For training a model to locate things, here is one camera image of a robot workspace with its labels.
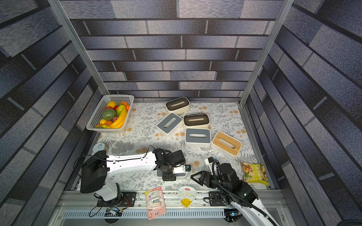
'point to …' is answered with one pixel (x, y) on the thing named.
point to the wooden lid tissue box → (226, 145)
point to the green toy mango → (109, 114)
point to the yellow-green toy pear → (119, 108)
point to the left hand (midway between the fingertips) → (174, 172)
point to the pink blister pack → (155, 203)
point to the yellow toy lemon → (111, 104)
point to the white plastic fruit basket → (96, 120)
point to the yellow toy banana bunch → (119, 122)
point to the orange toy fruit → (127, 106)
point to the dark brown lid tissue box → (178, 105)
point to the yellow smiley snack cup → (186, 195)
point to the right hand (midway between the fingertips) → (194, 178)
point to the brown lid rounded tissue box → (199, 120)
